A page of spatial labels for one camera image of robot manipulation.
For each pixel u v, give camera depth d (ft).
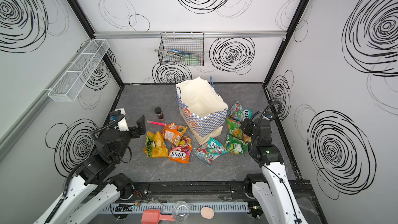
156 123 3.25
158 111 3.04
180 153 2.68
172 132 2.91
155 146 2.73
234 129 2.84
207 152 2.65
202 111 3.45
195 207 2.32
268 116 2.08
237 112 3.23
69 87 2.41
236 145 2.78
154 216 2.19
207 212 2.20
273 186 1.48
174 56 2.78
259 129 1.81
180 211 2.28
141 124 2.04
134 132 1.99
